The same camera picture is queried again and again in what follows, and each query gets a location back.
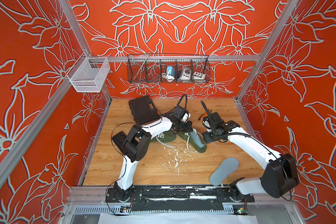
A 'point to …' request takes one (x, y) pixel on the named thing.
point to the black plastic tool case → (143, 110)
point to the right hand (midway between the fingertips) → (205, 136)
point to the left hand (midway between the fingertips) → (194, 129)
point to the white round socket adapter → (186, 73)
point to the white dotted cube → (199, 76)
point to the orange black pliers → (206, 114)
